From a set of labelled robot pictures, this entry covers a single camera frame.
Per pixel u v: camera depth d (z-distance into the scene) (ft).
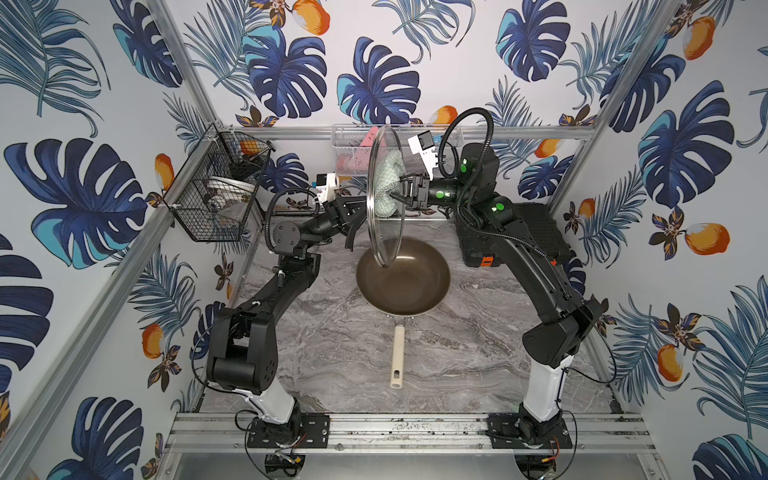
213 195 2.73
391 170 1.80
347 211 2.07
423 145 1.86
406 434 2.47
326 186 2.18
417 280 3.32
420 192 1.85
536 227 3.65
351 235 2.14
